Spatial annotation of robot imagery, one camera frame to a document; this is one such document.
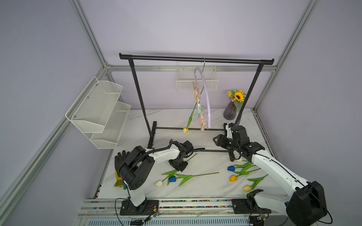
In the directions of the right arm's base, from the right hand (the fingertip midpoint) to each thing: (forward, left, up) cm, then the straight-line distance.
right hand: (217, 142), depth 84 cm
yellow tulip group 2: (-18, -9, -12) cm, 23 cm away
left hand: (-11, +25, -14) cm, 31 cm away
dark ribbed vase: (+33, -17, -9) cm, 38 cm away
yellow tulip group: (+8, +19, +2) cm, 21 cm away
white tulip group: (-20, +35, -12) cm, 42 cm away
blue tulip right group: (-11, -10, -13) cm, 20 cm away
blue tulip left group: (-17, +28, -12) cm, 35 cm away
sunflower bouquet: (+28, -17, +11) cm, 34 cm away
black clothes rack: (+20, +44, -13) cm, 50 cm away
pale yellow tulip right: (-23, -15, -13) cm, 31 cm away
